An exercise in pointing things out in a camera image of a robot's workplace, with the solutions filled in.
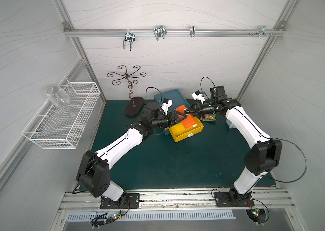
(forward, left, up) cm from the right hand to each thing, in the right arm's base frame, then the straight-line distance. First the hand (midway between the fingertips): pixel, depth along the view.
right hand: (184, 112), depth 76 cm
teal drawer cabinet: (+18, +3, -9) cm, 21 cm away
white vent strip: (-46, +41, -30) cm, 69 cm away
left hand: (-5, 0, +1) cm, 5 cm away
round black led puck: (-41, -38, -32) cm, 64 cm away
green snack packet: (+19, -21, -27) cm, 39 cm away
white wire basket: (-13, +58, +3) cm, 59 cm away
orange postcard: (-6, -2, 0) cm, 7 cm away
